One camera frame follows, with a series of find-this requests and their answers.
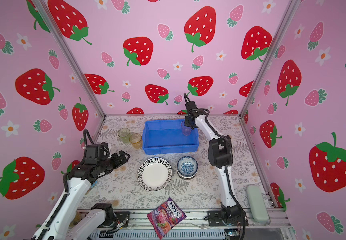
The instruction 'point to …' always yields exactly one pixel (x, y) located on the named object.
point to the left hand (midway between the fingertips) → (124, 158)
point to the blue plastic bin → (166, 136)
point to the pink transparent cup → (186, 130)
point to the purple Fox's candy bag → (165, 216)
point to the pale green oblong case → (258, 210)
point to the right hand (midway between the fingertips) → (189, 122)
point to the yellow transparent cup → (135, 139)
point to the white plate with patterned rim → (154, 173)
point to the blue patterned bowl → (187, 166)
